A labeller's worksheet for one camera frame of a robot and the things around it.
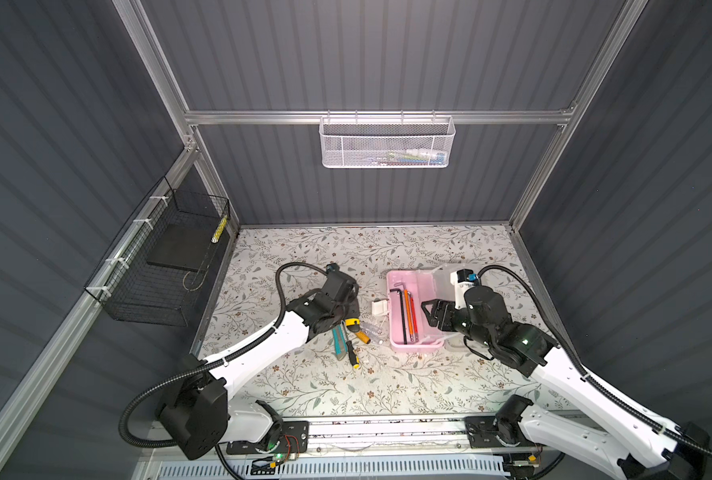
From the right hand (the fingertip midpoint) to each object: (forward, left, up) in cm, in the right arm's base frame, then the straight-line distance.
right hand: (433, 308), depth 75 cm
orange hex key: (+10, +4, -19) cm, 22 cm away
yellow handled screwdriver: (-7, +21, -17) cm, 28 cm away
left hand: (+5, +21, -6) cm, 22 cm away
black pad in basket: (+13, +65, +10) cm, 67 cm away
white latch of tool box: (+8, +13, -14) cm, 21 cm away
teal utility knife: (-1, +25, -18) cm, 31 cm away
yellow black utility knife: (-1, +21, -6) cm, 22 cm away
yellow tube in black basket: (+20, +58, +10) cm, 62 cm away
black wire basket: (+5, +70, +10) cm, 71 cm away
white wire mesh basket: (+77, +9, +2) cm, 78 cm away
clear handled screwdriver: (+2, +14, -19) cm, 24 cm away
